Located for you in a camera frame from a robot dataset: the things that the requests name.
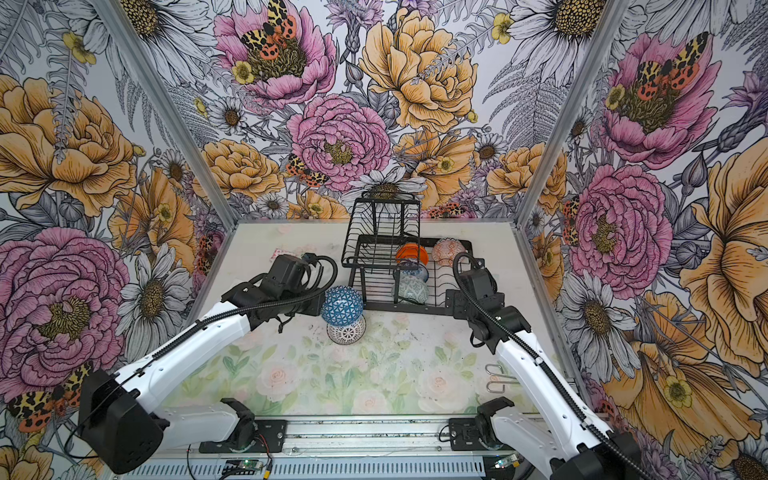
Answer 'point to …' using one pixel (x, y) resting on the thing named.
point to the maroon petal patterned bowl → (347, 334)
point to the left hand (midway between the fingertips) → (320, 307)
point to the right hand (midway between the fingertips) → (470, 306)
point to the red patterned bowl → (445, 250)
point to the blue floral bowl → (415, 271)
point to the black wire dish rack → (395, 268)
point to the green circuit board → (250, 464)
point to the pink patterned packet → (277, 252)
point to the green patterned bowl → (414, 289)
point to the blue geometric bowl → (342, 305)
